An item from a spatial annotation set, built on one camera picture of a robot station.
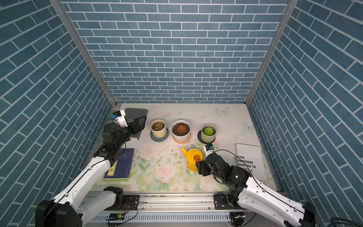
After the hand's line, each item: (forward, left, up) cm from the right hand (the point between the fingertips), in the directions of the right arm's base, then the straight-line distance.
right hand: (201, 163), depth 76 cm
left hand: (+16, +31, +15) cm, 38 cm away
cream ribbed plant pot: (+21, +29, -6) cm, 36 cm away
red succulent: (+23, +13, -2) cm, 27 cm away
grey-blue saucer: (+19, +29, -10) cm, 36 cm away
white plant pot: (+17, +15, -1) cm, 23 cm away
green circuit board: (-26, +42, -14) cm, 51 cm away
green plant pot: (+20, -3, -7) cm, 22 cm away
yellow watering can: (+4, +5, 0) cm, 6 cm away
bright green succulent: (+24, -5, -3) cm, 24 cm away
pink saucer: (+18, +12, -11) cm, 24 cm away
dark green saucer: (+22, +1, -10) cm, 24 cm away
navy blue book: (-7, +43, -2) cm, 44 cm away
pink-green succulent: (+25, +30, -3) cm, 39 cm away
